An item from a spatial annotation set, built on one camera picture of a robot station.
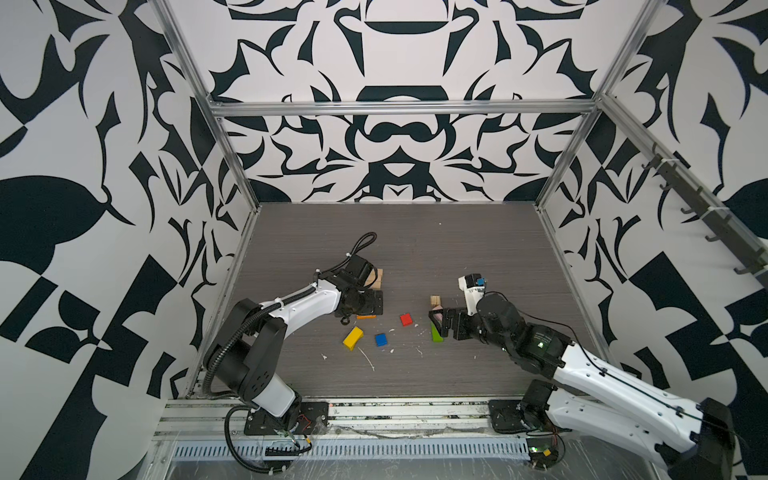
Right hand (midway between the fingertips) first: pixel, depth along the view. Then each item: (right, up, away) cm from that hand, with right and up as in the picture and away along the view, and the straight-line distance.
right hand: (442, 313), depth 75 cm
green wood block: (-3, -3, -7) cm, 8 cm away
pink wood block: (+3, -3, +18) cm, 19 cm away
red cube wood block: (-8, -6, +17) cm, 19 cm away
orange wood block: (-22, -5, +16) cm, 27 cm away
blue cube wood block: (-15, -11, +12) cm, 22 cm away
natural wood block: (-16, +5, +24) cm, 29 cm away
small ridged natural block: (+1, -1, +19) cm, 19 cm away
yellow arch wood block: (-23, -9, +10) cm, 27 cm away
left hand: (-18, 0, +14) cm, 23 cm away
